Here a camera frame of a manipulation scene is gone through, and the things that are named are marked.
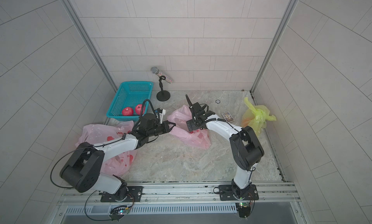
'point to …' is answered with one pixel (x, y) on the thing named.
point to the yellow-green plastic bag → (255, 117)
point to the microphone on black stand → (162, 95)
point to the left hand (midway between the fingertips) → (178, 124)
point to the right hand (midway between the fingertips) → (196, 122)
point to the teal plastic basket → (129, 94)
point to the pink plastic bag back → (180, 116)
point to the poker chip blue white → (217, 101)
